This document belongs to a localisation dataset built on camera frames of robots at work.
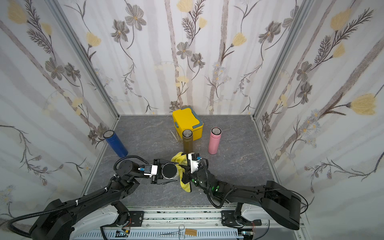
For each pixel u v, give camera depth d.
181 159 0.72
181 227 0.72
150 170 0.53
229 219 0.73
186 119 1.00
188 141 0.85
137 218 0.74
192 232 0.71
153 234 0.70
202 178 0.59
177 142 1.05
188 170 0.68
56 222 0.40
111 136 0.82
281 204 0.44
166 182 0.61
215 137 0.84
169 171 0.59
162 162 0.61
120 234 0.73
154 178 0.60
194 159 0.66
